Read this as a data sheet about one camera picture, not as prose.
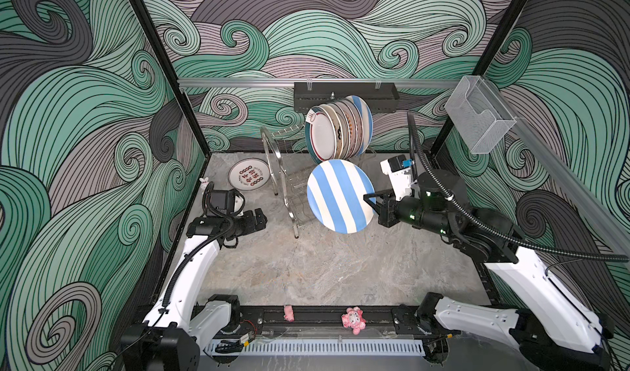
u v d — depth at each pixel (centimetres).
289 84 95
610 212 53
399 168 48
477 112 80
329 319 74
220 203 60
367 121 73
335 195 63
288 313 73
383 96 92
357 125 77
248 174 111
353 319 71
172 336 38
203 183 99
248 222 70
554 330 37
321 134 81
